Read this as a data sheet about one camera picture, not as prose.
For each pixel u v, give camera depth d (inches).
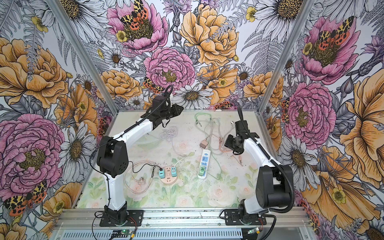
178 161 37.6
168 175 33.6
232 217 29.2
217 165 36.7
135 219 28.9
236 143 26.1
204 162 36.1
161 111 29.3
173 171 32.7
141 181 33.0
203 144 39.3
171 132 41.5
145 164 36.3
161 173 32.2
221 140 41.1
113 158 20.8
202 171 32.7
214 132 43.4
